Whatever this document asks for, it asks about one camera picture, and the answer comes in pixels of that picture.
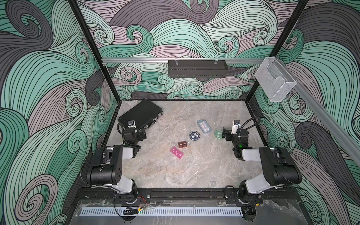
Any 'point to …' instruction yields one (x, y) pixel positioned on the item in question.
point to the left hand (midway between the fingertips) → (135, 129)
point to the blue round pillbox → (194, 135)
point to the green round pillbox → (218, 134)
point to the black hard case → (143, 114)
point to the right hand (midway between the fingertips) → (230, 128)
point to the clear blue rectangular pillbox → (204, 126)
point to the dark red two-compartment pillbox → (182, 144)
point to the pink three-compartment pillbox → (176, 152)
